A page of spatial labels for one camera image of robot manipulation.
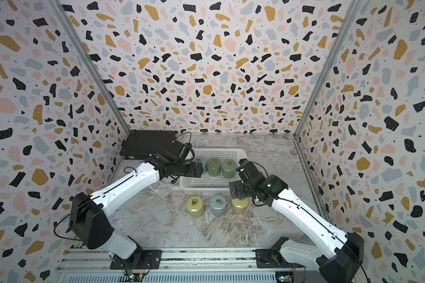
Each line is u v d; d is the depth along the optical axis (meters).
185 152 0.67
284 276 0.71
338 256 0.38
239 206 0.82
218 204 0.81
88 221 0.42
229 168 0.95
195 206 0.81
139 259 0.67
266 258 0.73
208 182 0.97
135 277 0.71
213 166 0.95
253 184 0.55
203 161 0.96
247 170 0.55
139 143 1.36
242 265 0.73
